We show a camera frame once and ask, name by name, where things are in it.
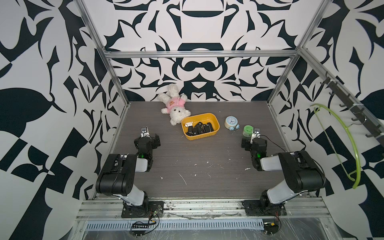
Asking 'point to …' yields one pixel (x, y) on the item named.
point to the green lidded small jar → (248, 130)
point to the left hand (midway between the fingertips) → (146, 134)
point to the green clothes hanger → (349, 174)
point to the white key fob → (189, 124)
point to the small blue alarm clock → (231, 122)
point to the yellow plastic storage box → (204, 118)
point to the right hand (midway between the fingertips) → (253, 135)
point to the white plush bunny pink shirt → (175, 105)
